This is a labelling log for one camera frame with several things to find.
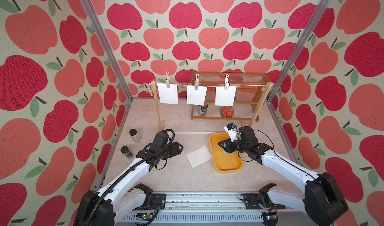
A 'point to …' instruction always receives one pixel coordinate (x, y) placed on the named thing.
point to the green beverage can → (202, 109)
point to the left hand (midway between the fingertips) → (180, 151)
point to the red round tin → (227, 111)
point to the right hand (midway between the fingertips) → (221, 145)
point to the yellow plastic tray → (223, 162)
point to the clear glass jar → (133, 133)
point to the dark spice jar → (124, 150)
